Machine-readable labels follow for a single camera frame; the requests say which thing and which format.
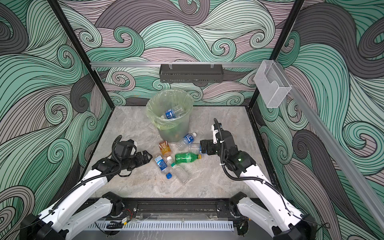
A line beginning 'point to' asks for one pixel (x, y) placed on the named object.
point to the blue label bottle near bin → (188, 139)
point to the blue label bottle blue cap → (163, 166)
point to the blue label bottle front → (176, 111)
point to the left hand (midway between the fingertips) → (147, 157)
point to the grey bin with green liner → (172, 130)
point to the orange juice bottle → (166, 149)
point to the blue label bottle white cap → (195, 148)
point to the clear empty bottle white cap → (180, 172)
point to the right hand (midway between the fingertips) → (208, 141)
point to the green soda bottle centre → (186, 157)
